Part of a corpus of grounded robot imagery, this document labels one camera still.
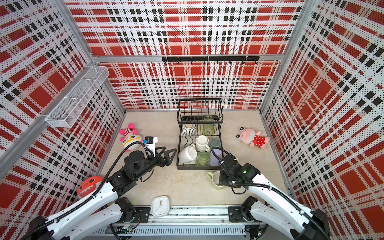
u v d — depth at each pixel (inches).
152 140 25.6
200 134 35.8
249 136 37.7
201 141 35.7
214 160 32.3
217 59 35.1
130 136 37.6
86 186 29.5
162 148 29.8
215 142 40.4
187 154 33.1
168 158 25.5
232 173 22.6
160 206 29.4
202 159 34.2
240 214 25.9
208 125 41.1
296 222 15.8
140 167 22.9
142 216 28.9
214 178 30.3
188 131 38.5
